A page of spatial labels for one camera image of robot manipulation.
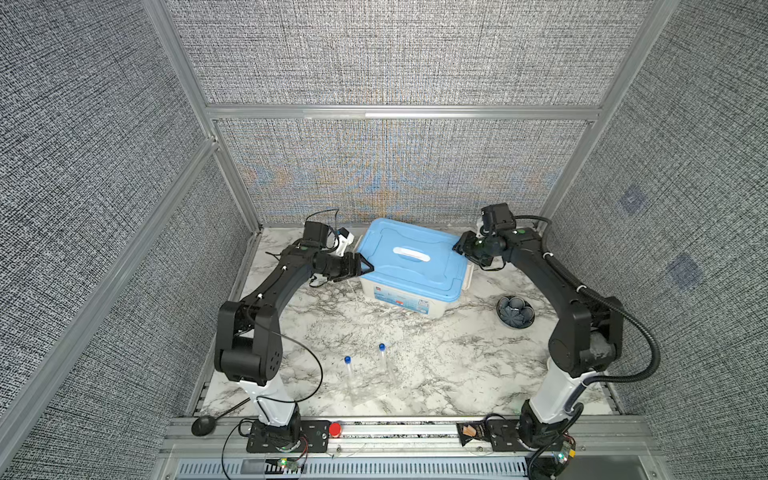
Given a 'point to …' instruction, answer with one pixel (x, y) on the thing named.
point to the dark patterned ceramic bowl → (515, 312)
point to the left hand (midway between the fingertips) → (365, 271)
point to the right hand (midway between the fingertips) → (457, 248)
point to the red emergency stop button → (335, 429)
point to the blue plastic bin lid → (414, 259)
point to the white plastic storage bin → (419, 303)
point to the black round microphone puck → (203, 425)
